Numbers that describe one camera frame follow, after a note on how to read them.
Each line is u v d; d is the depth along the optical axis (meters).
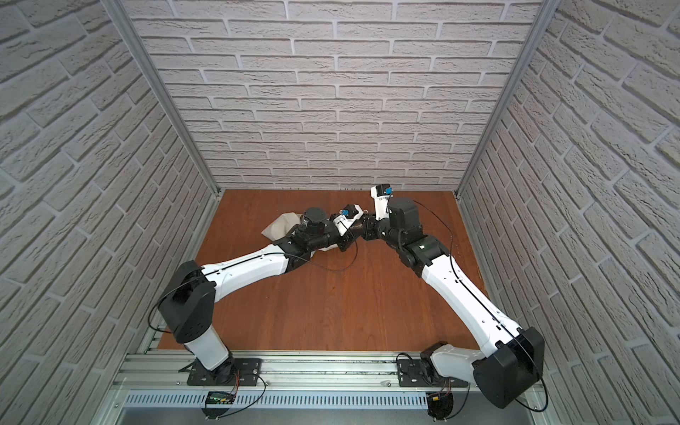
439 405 0.70
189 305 0.45
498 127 0.94
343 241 0.71
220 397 0.72
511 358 0.38
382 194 0.63
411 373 0.73
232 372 0.67
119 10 0.70
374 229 0.65
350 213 0.66
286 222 1.00
